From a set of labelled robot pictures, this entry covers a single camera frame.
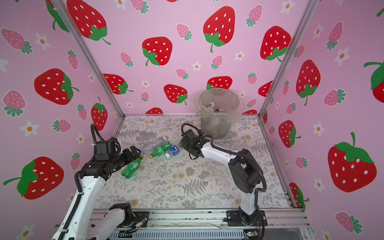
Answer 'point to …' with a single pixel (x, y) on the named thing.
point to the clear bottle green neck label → (211, 107)
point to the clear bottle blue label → (174, 150)
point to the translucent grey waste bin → (218, 109)
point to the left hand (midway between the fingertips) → (133, 153)
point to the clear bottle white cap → (148, 149)
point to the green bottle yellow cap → (161, 150)
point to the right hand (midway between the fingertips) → (183, 145)
